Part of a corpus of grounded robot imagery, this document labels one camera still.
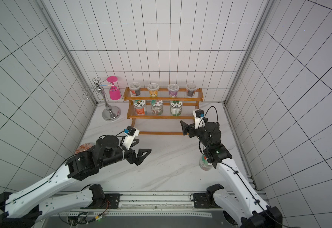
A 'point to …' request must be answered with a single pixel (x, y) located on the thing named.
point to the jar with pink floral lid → (157, 107)
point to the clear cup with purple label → (173, 89)
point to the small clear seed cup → (190, 89)
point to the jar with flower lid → (139, 107)
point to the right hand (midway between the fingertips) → (184, 118)
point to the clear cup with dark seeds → (134, 89)
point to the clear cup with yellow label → (152, 88)
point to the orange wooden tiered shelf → (162, 111)
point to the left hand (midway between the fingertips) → (141, 149)
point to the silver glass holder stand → (110, 113)
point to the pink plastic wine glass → (115, 93)
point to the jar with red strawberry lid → (204, 164)
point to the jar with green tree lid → (176, 107)
